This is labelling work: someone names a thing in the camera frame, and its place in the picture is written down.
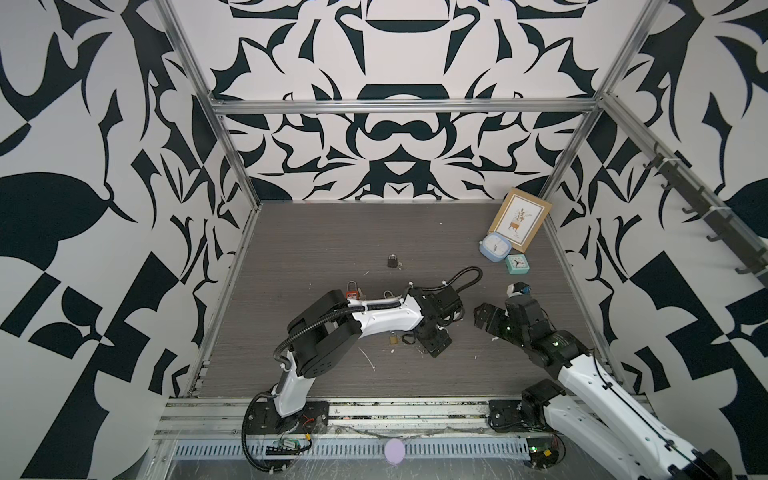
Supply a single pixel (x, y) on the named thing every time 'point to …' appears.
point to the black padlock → (392, 261)
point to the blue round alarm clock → (494, 247)
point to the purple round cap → (395, 451)
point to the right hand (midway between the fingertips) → (487, 314)
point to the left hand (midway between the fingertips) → (437, 334)
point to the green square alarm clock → (517, 264)
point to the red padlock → (351, 290)
